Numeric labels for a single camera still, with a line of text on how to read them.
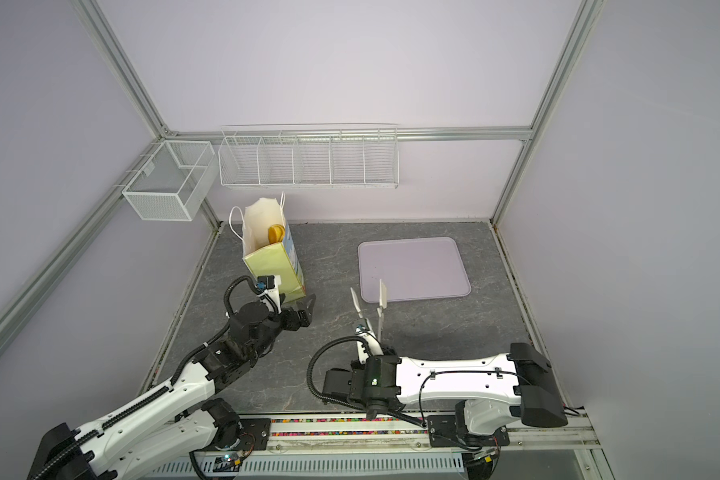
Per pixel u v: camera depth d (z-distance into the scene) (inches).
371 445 29.0
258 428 29.7
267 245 31.7
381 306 31.8
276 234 38.0
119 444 16.9
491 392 16.1
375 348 24.4
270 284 26.2
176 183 39.0
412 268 42.8
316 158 39.0
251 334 23.2
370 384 18.7
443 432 29.0
